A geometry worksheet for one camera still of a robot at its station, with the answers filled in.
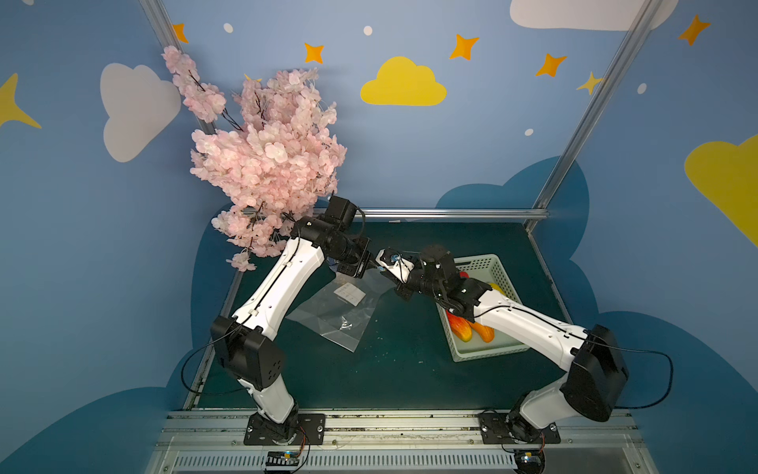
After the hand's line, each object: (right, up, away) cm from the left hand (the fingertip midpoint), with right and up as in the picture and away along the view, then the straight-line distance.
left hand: (382, 255), depth 77 cm
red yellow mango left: (+24, -22, +12) cm, 35 cm away
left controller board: (-25, -51, -4) cm, 57 cm away
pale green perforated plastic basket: (+39, -6, +28) cm, 49 cm away
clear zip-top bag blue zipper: (-13, -18, +15) cm, 26 cm away
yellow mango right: (+40, -12, +23) cm, 48 cm away
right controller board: (+37, -52, -4) cm, 64 cm away
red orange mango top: (+30, -7, +27) cm, 41 cm away
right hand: (+3, -2, +2) cm, 4 cm away
